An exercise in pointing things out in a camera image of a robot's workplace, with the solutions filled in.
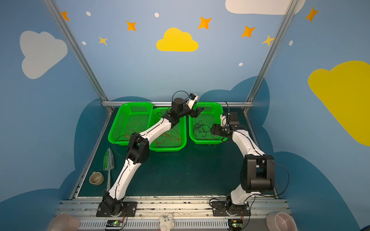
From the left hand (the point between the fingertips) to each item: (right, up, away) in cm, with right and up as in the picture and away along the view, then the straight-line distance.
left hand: (200, 102), depth 93 cm
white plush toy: (-19, -62, -26) cm, 70 cm away
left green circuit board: (-45, -65, -22) cm, 82 cm away
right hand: (+12, -18, -1) cm, 21 cm away
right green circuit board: (+16, -65, -22) cm, 71 cm away
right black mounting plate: (+10, -59, -19) cm, 63 cm away
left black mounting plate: (-42, -52, -29) cm, 74 cm away
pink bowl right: (+38, -64, -23) cm, 77 cm away
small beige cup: (-62, -46, -10) cm, 78 cm away
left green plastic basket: (-54, -10, +21) cm, 59 cm away
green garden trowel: (-59, -41, -4) cm, 72 cm away
